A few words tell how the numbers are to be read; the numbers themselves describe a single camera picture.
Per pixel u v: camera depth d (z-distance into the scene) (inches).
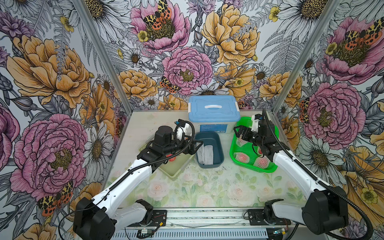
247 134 29.3
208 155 36.5
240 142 38.5
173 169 34.3
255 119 29.7
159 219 29.2
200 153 36.2
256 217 29.1
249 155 35.3
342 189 16.4
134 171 19.2
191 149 25.6
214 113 38.3
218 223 28.7
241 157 35.2
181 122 25.6
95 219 14.8
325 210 15.7
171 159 35.8
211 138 40.2
